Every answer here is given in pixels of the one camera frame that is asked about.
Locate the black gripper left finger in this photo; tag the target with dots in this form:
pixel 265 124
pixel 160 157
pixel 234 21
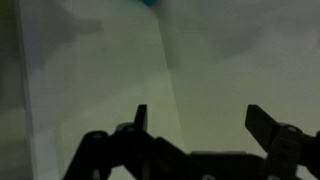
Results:
pixel 110 156

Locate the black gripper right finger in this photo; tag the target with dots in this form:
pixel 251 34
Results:
pixel 286 150

